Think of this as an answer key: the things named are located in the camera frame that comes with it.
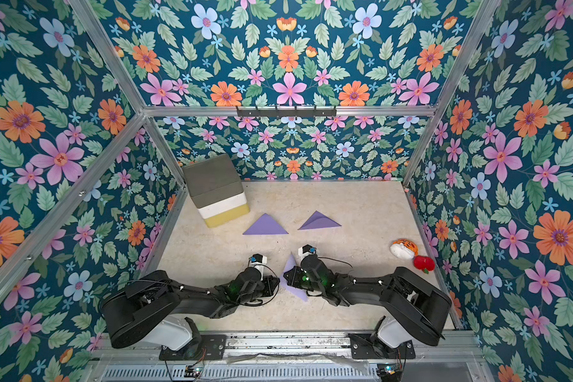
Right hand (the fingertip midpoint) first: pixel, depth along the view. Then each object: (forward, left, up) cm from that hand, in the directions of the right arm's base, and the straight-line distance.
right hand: (283, 276), depth 82 cm
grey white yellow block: (+26, +26, +16) cm, 41 cm away
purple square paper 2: (+25, +10, -5) cm, 28 cm away
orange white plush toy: (+12, -45, 0) cm, 47 cm away
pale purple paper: (-3, -5, -7) cm, 9 cm away
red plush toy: (+9, -53, -4) cm, 54 cm away
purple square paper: (+23, -13, +2) cm, 26 cm away
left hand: (0, 0, -5) cm, 5 cm away
